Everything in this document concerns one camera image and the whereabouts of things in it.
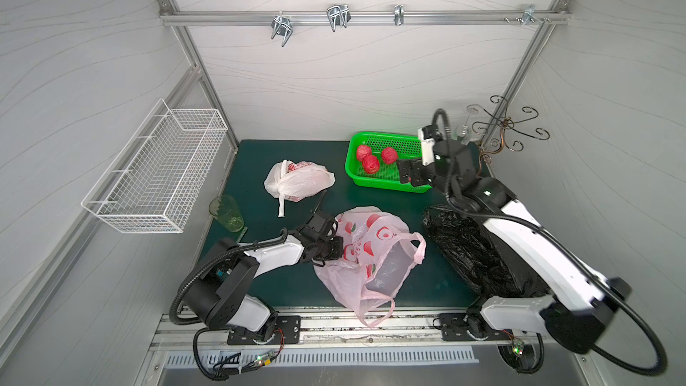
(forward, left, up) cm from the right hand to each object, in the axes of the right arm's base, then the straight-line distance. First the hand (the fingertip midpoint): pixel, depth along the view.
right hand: (416, 156), depth 71 cm
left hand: (-15, +19, -32) cm, 40 cm away
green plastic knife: (-10, +57, -33) cm, 66 cm away
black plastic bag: (-9, -22, -34) cm, 41 cm away
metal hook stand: (+18, -31, -4) cm, 36 cm away
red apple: (+27, +3, -29) cm, 40 cm away
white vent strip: (-46, +55, -33) cm, 79 cm away
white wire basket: (-11, +69, -1) cm, 70 cm away
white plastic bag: (+6, +38, -21) cm, 44 cm away
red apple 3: (+20, +11, -27) cm, 35 cm away
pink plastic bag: (-19, +9, -23) cm, 31 cm away
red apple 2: (+28, +14, -28) cm, 42 cm away
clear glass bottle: (+23, -21, -13) cm, 34 cm away
